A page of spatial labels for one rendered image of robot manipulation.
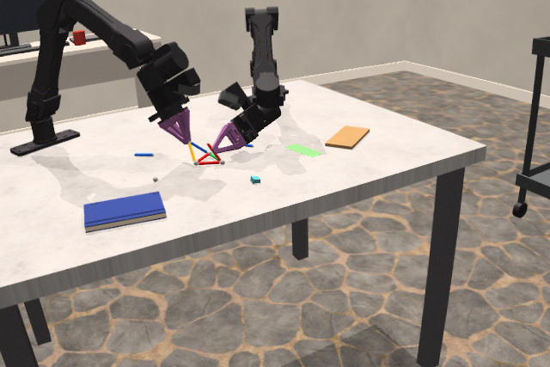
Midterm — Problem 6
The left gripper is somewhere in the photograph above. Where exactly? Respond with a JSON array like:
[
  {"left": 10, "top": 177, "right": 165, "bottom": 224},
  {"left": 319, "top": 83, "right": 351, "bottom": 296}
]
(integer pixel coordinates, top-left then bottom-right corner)
[{"left": 212, "top": 113, "right": 267, "bottom": 154}]

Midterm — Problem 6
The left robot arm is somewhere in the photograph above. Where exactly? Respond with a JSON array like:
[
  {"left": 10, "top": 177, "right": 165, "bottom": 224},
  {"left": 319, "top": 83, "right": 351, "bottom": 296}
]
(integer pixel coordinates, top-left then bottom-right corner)
[{"left": 217, "top": 6, "right": 289, "bottom": 125}]

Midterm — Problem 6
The blue flat rectangular block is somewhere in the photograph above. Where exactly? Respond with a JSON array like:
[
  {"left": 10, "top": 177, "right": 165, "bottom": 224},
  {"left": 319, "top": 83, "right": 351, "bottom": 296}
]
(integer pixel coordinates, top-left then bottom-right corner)
[{"left": 84, "top": 191, "right": 167, "bottom": 233}]

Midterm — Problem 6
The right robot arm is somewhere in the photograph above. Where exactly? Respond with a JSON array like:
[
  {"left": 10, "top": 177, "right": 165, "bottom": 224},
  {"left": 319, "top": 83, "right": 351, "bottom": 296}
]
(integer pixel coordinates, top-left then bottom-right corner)
[{"left": 9, "top": 0, "right": 200, "bottom": 156}]

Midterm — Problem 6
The orange flat rectangular block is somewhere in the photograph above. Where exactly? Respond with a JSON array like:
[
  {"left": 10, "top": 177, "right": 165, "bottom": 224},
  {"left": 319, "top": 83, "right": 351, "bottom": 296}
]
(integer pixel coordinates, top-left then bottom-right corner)
[{"left": 325, "top": 125, "right": 370, "bottom": 150}]

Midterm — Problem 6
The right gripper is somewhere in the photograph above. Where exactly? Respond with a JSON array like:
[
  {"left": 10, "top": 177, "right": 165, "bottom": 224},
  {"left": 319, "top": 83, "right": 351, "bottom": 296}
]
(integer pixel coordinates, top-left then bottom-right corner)
[{"left": 147, "top": 83, "right": 192, "bottom": 144}]

